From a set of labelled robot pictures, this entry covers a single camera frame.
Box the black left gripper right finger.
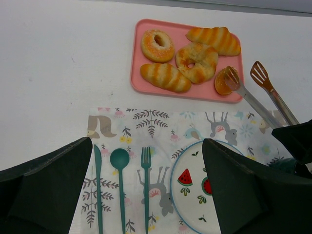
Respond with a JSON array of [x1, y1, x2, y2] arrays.
[[202, 139, 312, 234]]

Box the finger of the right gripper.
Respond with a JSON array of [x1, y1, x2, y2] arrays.
[[272, 120, 312, 164]]

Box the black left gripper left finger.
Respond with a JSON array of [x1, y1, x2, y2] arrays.
[[0, 137, 93, 234]]

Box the translucent brown tongs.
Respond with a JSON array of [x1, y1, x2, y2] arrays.
[[225, 61, 299, 129]]

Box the striped bread roll upper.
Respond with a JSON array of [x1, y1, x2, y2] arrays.
[[186, 27, 241, 56]]

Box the striped bread roll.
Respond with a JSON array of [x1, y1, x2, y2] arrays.
[[186, 27, 241, 56], [140, 63, 192, 93]]

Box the striped bread roll lower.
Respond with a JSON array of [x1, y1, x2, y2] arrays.
[[140, 63, 192, 93]]

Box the dark green mug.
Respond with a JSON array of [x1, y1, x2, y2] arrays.
[[267, 157, 297, 175]]

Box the white watermelon pattern plate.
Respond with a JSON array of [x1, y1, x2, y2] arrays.
[[170, 139, 246, 234]]

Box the teal plastic knife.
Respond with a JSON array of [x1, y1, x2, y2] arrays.
[[94, 145, 103, 234]]

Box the teal plastic spoon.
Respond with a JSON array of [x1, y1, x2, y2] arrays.
[[110, 148, 130, 234]]

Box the small glazed oval bun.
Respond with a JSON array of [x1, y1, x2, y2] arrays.
[[214, 68, 233, 96]]

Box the pink plastic tray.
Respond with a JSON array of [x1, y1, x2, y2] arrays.
[[130, 19, 242, 103]]

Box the patterned paper placemat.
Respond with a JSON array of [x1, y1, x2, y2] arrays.
[[80, 108, 290, 234]]

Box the teal plastic fork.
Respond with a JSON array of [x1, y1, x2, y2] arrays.
[[141, 147, 152, 234]]

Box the twisted ring pastry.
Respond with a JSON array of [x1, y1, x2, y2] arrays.
[[175, 42, 218, 84]]

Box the sugared ring donut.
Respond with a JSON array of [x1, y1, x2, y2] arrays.
[[141, 29, 175, 63]]

